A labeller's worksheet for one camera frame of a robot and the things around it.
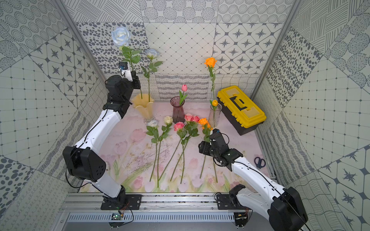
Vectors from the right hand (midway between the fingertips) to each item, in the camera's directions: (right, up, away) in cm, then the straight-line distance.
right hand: (204, 148), depth 83 cm
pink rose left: (-14, +5, +15) cm, 22 cm away
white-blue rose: (-35, +13, +18) cm, 41 cm away
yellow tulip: (+5, +26, -4) cm, 27 cm away
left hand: (-39, +44, -9) cm, 59 cm away
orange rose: (0, +14, +19) cm, 23 cm away
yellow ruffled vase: (-40, +28, +14) cm, 50 cm away
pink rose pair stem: (-7, +9, +20) cm, 23 cm away
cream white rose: (-25, +15, +21) cm, 36 cm away
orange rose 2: (+4, +8, +15) cm, 18 cm away
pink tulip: (-13, +31, +10) cm, 35 cm away
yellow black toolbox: (+24, +23, +10) cm, 35 cm away
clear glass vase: (+8, +19, +15) cm, 26 cm away
